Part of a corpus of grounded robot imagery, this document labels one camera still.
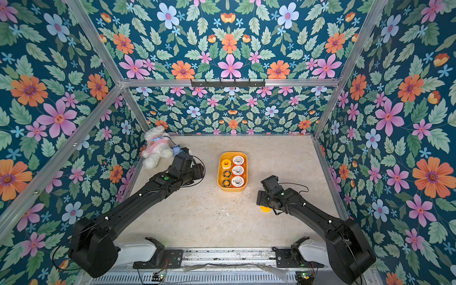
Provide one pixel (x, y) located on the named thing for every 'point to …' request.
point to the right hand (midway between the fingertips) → (265, 199)
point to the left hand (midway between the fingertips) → (202, 167)
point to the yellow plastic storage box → (230, 155)
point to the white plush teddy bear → (159, 146)
